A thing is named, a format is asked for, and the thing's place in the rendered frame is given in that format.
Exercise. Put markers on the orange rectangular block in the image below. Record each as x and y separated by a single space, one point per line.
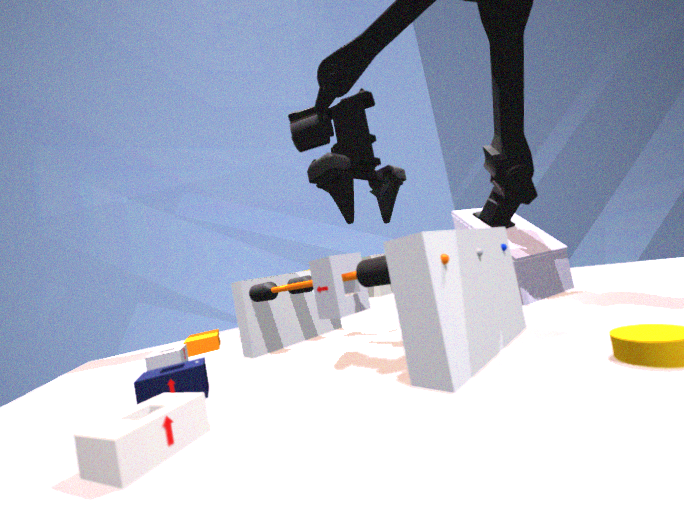
203 342

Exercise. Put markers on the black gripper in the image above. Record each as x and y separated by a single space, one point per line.
335 173

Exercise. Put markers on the yellow short cylinder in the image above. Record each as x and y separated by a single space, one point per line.
649 345

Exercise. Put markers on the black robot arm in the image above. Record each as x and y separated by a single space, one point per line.
508 158

